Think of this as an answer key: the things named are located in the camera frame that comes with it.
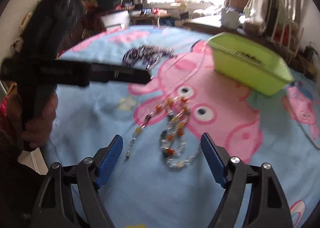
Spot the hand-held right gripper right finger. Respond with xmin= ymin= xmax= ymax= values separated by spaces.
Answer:
xmin=201 ymin=132 xmax=293 ymax=228

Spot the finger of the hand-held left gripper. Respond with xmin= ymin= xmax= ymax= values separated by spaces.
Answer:
xmin=90 ymin=63 xmax=153 ymax=85

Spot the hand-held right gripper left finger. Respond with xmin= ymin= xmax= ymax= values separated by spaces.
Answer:
xmin=30 ymin=134 xmax=124 ymax=228

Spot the purple bead necklace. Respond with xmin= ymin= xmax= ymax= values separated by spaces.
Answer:
xmin=122 ymin=45 xmax=178 ymax=70

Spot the orange and crystal bead necklace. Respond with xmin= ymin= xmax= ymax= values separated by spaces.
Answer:
xmin=126 ymin=95 xmax=201 ymax=170

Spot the green plastic basket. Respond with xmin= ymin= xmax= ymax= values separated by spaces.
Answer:
xmin=207 ymin=32 xmax=295 ymax=97

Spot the large dark bead bracelet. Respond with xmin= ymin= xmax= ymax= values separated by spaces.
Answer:
xmin=235 ymin=51 xmax=263 ymax=66

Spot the person's left forearm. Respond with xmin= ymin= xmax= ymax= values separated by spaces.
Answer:
xmin=0 ymin=128 xmax=50 ymax=221

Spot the person's left hand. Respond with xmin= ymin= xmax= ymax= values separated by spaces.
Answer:
xmin=22 ymin=93 xmax=58 ymax=151

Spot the cartoon pig printed blanket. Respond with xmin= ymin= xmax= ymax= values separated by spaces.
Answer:
xmin=46 ymin=25 xmax=320 ymax=228

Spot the chair with white back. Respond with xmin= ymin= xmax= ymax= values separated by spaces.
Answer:
xmin=101 ymin=10 xmax=131 ymax=30

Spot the small wooden table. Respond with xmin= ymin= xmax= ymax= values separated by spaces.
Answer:
xmin=130 ymin=8 xmax=172 ymax=28

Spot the dark wooden desk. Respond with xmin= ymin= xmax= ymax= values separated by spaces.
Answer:
xmin=185 ymin=14 xmax=250 ymax=34

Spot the white garment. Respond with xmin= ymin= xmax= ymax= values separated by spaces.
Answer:
xmin=192 ymin=5 xmax=221 ymax=19

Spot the cardboard box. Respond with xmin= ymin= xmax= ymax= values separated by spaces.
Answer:
xmin=228 ymin=0 xmax=251 ymax=9

